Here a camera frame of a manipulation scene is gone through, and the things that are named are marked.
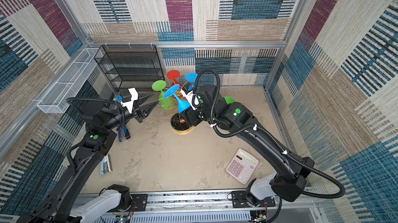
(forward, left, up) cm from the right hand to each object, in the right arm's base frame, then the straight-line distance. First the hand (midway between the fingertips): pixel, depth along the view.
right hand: (189, 112), depth 65 cm
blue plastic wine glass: (+26, 0, -4) cm, 27 cm away
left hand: (+2, +13, +9) cm, 15 cm away
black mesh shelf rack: (+51, +42, -14) cm, 68 cm away
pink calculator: (-12, -26, -33) cm, 43 cm away
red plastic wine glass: (+28, +9, -3) cm, 29 cm away
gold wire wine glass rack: (+16, +9, -32) cm, 37 cm away
